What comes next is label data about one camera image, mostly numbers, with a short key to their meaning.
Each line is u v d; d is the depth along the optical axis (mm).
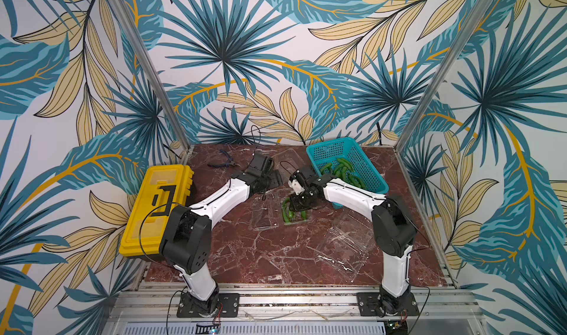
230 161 1110
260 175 689
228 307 732
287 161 1090
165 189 826
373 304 727
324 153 1103
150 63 863
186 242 451
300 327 704
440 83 916
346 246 859
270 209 950
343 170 1086
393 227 499
